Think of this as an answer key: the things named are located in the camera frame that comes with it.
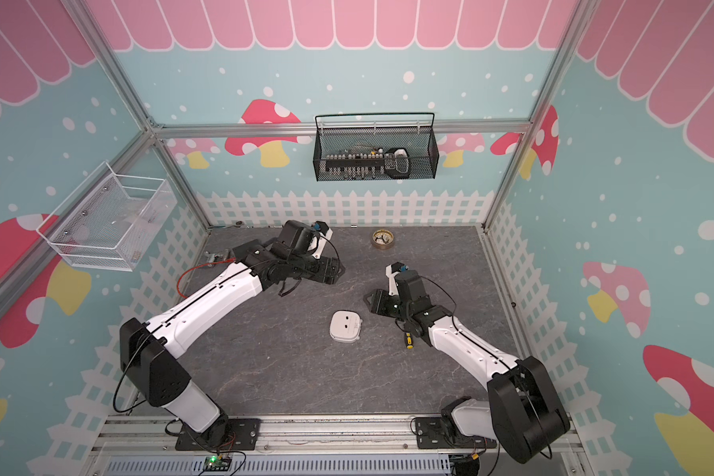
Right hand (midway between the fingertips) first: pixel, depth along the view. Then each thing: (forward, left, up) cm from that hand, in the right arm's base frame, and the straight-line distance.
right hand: (369, 297), depth 85 cm
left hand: (+3, +10, +8) cm, 14 cm away
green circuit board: (-38, +38, -15) cm, 56 cm away
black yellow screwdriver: (-8, -12, -12) cm, 19 cm away
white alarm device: (-4, +8, -10) cm, 13 cm away
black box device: (+30, +45, -12) cm, 56 cm away
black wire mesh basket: (+38, -2, +22) cm, 45 cm away
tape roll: (+34, -6, -12) cm, 36 cm away
